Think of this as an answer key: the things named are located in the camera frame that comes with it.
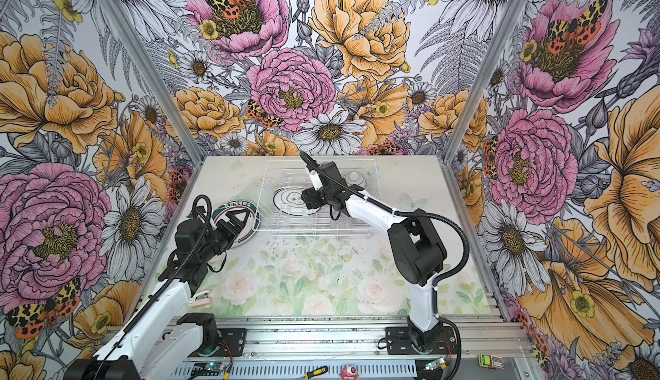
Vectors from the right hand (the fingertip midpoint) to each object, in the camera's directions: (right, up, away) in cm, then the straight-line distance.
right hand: (312, 199), depth 92 cm
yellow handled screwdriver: (+3, -44, -23) cm, 50 cm away
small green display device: (+49, -41, -23) cm, 68 cm away
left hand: (-20, -7, -9) cm, 23 cm away
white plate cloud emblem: (-9, -1, +5) cm, 10 cm away
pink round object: (+11, -43, -26) cm, 51 cm away
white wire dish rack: (-18, +10, +26) cm, 33 cm away
